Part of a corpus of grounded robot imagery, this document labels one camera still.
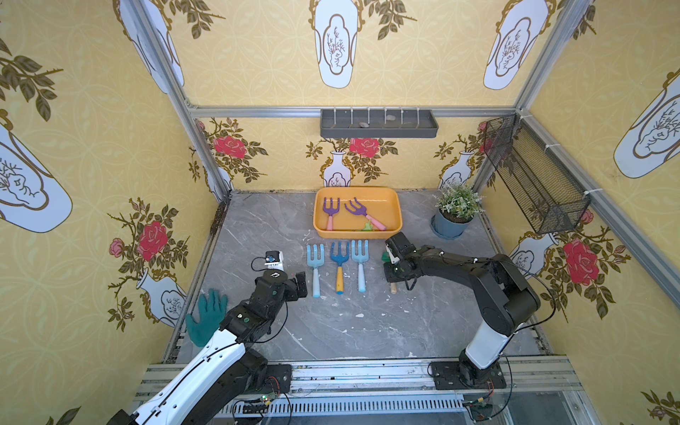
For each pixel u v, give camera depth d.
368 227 1.07
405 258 0.74
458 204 0.93
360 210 1.14
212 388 0.51
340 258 1.00
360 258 1.00
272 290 0.59
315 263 0.98
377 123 0.92
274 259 0.69
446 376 0.73
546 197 0.84
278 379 0.73
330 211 1.14
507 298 0.48
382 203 1.17
